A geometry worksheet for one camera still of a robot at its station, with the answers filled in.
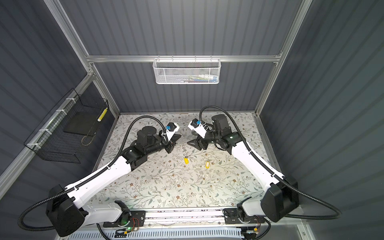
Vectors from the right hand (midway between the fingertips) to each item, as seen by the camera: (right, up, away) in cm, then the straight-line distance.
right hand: (193, 138), depth 75 cm
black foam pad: (-58, +8, +3) cm, 58 cm away
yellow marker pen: (-51, +10, +5) cm, 52 cm away
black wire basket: (-63, -1, -9) cm, 64 cm away
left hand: (-6, +2, -1) cm, 7 cm away
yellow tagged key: (-5, -16, +19) cm, 25 cm away
